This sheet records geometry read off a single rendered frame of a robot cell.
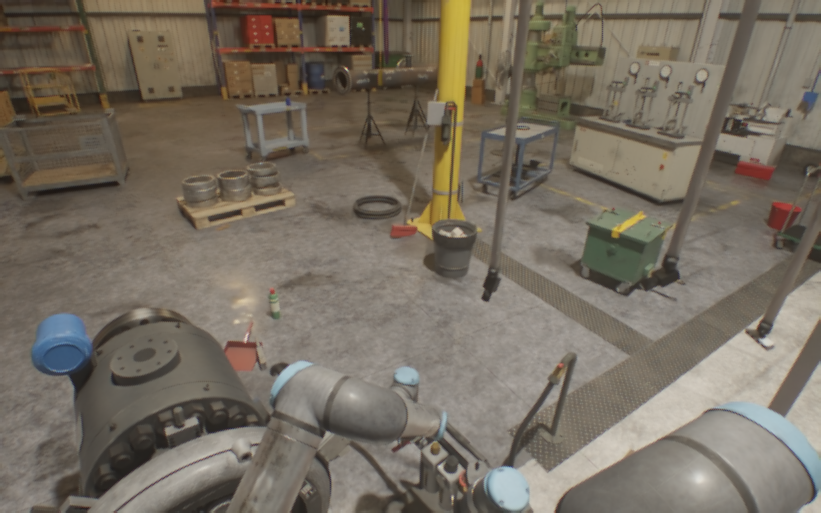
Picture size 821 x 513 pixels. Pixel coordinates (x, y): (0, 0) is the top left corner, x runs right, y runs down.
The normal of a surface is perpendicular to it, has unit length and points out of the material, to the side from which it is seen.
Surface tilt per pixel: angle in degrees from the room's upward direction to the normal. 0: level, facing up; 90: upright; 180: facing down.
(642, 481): 38
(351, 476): 0
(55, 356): 90
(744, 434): 5
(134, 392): 12
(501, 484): 19
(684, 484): 25
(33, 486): 0
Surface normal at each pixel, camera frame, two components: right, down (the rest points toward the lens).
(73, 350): 0.62, 0.38
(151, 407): -0.04, -0.86
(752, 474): 0.19, -0.62
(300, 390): -0.19, -0.53
